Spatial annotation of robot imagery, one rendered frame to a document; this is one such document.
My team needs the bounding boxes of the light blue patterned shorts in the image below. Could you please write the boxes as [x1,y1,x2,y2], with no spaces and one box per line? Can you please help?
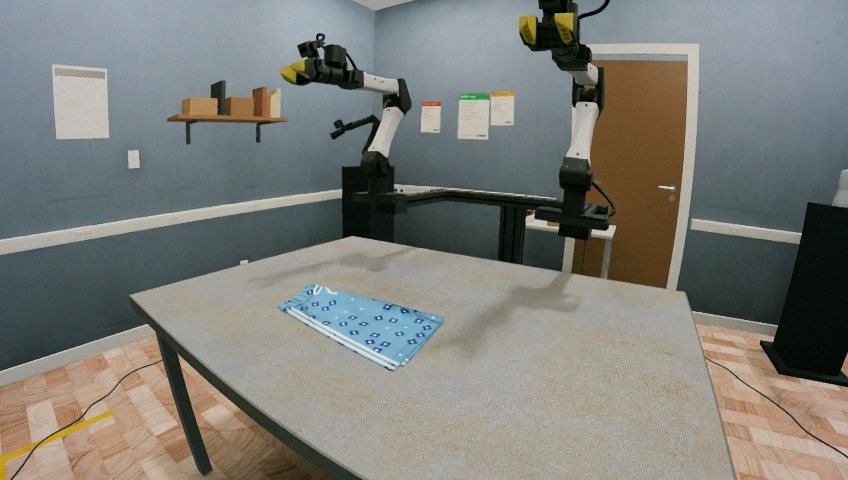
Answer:
[277,284,445,372]

